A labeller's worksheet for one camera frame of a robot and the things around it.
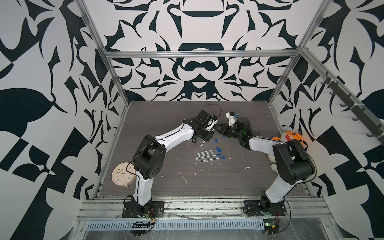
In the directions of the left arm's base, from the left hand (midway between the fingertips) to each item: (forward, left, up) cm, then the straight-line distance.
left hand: (208, 131), depth 91 cm
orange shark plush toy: (-4, -49, -2) cm, 49 cm away
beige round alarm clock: (-22, +49, -8) cm, 54 cm away
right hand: (+3, -4, +3) cm, 6 cm away
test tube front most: (-12, -8, -10) cm, 18 cm away
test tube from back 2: (-1, -5, -11) cm, 12 cm away
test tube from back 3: (-7, -6, -10) cm, 14 cm away
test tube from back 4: (-10, -6, -11) cm, 16 cm away
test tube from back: (-3, +12, -9) cm, 15 cm away
